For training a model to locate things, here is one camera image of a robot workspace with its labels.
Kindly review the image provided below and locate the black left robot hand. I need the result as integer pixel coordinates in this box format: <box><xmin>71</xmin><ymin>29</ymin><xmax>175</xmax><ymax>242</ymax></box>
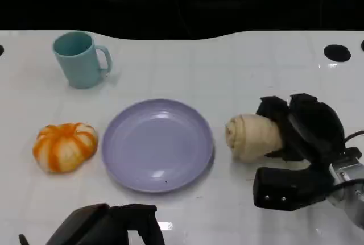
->
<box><xmin>45</xmin><ymin>202</ymin><xmax>166</xmax><ymax>245</ymax></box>

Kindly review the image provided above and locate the beige towel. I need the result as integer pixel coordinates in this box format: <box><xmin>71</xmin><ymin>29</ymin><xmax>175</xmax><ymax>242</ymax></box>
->
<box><xmin>225</xmin><ymin>113</ymin><xmax>285</xmax><ymax>164</ymax></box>

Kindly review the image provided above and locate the orange and white bread roll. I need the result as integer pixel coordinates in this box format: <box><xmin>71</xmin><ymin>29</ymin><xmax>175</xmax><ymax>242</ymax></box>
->
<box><xmin>32</xmin><ymin>123</ymin><xmax>99</xmax><ymax>175</ymax></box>

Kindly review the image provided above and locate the lilac plate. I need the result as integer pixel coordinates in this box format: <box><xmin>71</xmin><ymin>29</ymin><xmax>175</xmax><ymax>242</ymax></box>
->
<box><xmin>101</xmin><ymin>98</ymin><xmax>216</xmax><ymax>194</ymax></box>

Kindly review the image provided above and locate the pale green mug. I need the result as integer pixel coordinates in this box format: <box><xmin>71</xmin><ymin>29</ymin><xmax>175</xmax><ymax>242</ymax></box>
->
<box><xmin>52</xmin><ymin>30</ymin><xmax>113</xmax><ymax>89</ymax></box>

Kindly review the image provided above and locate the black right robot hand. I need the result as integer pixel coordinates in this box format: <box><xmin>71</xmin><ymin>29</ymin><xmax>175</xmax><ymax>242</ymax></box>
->
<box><xmin>255</xmin><ymin>93</ymin><xmax>346</xmax><ymax>169</ymax></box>

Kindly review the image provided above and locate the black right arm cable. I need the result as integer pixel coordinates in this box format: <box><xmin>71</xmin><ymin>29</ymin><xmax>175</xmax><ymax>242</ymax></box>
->
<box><xmin>342</xmin><ymin>130</ymin><xmax>364</xmax><ymax>144</ymax></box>

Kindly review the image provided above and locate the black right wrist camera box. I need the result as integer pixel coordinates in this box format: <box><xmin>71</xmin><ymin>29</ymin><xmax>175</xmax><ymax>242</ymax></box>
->
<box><xmin>253</xmin><ymin>166</ymin><xmax>335</xmax><ymax>210</ymax></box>

